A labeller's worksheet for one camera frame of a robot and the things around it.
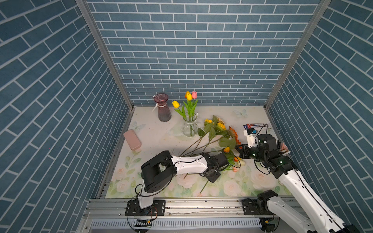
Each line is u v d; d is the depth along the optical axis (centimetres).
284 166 51
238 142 93
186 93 87
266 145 56
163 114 106
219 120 105
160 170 50
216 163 67
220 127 102
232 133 97
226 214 73
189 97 85
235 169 85
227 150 91
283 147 87
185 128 95
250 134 67
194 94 87
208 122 104
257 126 107
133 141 99
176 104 83
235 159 88
